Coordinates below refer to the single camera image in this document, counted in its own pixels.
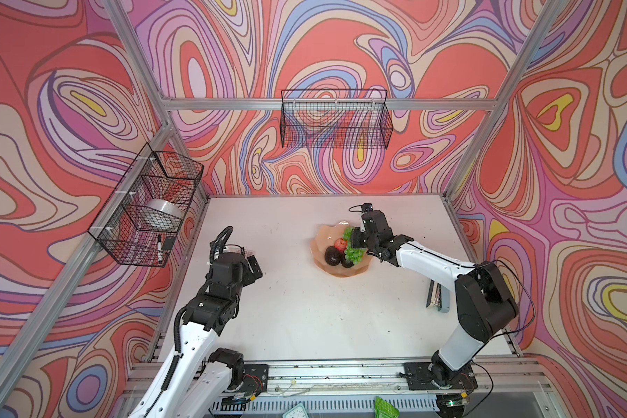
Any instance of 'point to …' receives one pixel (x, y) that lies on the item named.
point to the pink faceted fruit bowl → (325, 236)
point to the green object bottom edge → (383, 409)
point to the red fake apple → (340, 245)
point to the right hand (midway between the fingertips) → (355, 237)
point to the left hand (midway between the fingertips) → (244, 261)
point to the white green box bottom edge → (298, 411)
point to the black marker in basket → (159, 249)
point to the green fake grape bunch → (351, 253)
